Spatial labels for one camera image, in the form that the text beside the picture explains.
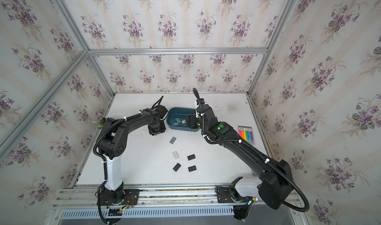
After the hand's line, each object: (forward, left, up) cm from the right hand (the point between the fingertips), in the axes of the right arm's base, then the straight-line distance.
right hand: (193, 117), depth 78 cm
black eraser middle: (-14, +1, -22) cm, 26 cm away
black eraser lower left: (-19, +9, -22) cm, 30 cm away
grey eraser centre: (-3, +13, -22) cm, 26 cm away
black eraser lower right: (-20, 0, -22) cm, 30 cm away
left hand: (+3, +21, -23) cm, 31 cm away
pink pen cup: (+2, +56, -10) cm, 57 cm away
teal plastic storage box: (+18, +13, -20) cm, 30 cm away
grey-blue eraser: (+12, +11, -21) cm, 26 cm away
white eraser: (-12, +10, -22) cm, 27 cm away
